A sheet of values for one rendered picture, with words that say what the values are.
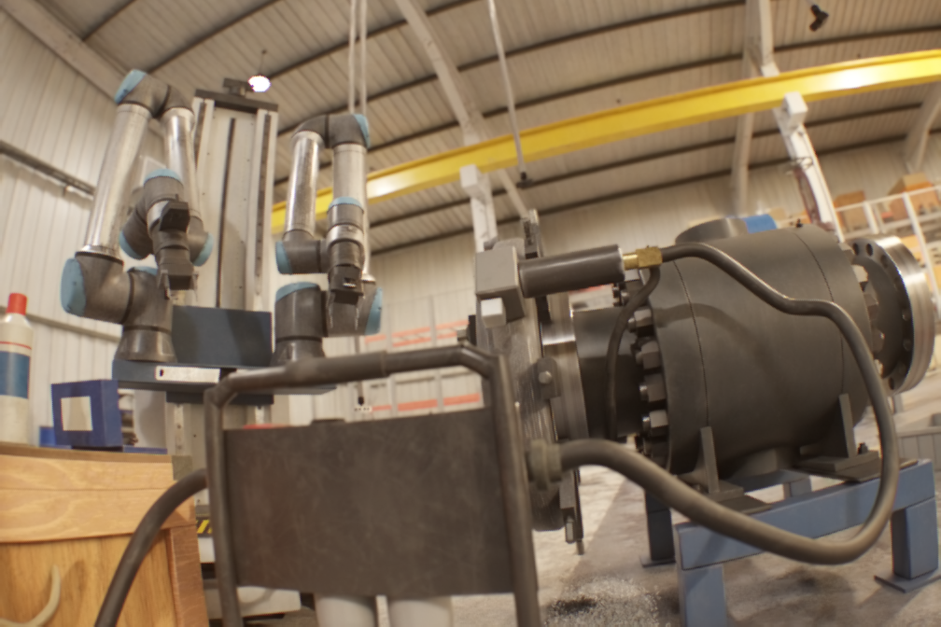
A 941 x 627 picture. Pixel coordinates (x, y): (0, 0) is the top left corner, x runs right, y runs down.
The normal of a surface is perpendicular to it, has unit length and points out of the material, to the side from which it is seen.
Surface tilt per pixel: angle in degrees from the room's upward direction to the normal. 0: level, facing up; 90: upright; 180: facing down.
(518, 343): 82
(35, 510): 90
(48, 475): 90
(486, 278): 68
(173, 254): 75
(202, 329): 90
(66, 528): 90
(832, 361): 110
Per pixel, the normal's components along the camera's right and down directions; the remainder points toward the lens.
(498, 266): -0.25, -0.62
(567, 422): -0.14, 0.23
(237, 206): 0.56, -0.32
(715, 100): -0.33, -0.26
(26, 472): 0.97, -0.17
